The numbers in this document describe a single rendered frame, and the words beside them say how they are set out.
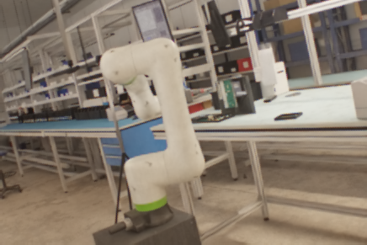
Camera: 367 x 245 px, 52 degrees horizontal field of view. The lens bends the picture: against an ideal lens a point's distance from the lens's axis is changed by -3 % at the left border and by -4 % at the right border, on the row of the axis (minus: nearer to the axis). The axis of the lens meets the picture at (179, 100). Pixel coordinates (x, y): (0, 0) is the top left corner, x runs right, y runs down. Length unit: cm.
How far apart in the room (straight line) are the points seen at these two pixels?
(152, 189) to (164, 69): 43
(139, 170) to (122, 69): 36
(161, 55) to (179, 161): 37
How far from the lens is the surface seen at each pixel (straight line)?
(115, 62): 135
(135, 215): 144
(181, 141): 137
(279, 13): 253
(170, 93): 135
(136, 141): 358
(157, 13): 337
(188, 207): 264
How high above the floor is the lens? 134
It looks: 5 degrees down
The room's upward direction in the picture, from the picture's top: 13 degrees counter-clockwise
